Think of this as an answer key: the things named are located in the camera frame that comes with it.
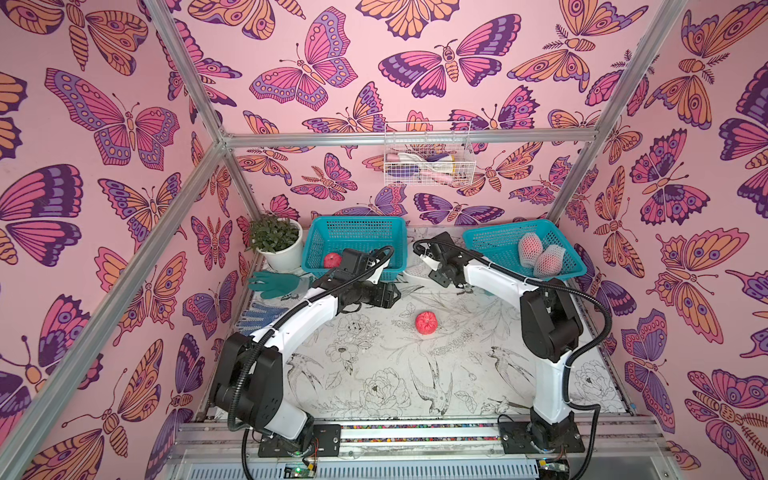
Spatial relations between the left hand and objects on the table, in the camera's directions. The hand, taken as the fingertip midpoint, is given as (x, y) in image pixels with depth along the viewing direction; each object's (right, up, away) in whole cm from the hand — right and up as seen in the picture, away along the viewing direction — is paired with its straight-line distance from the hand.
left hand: (393, 291), depth 86 cm
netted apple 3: (+52, +8, +14) cm, 55 cm away
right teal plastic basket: (+40, +13, +28) cm, 51 cm away
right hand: (+18, +8, +13) cm, 24 cm away
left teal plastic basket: (-25, +18, +30) cm, 43 cm away
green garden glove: (-41, 0, +18) cm, 45 cm away
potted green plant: (-37, +15, +12) cm, 42 cm away
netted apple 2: (+49, +13, +20) cm, 54 cm away
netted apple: (+10, -10, +2) cm, 14 cm away
